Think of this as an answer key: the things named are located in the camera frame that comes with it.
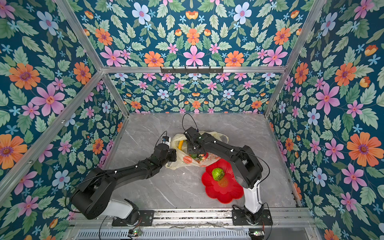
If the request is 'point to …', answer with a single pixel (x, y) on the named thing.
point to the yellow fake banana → (180, 144)
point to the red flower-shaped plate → (226, 190)
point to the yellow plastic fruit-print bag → (183, 156)
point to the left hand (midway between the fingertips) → (177, 146)
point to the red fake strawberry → (206, 155)
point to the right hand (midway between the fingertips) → (192, 148)
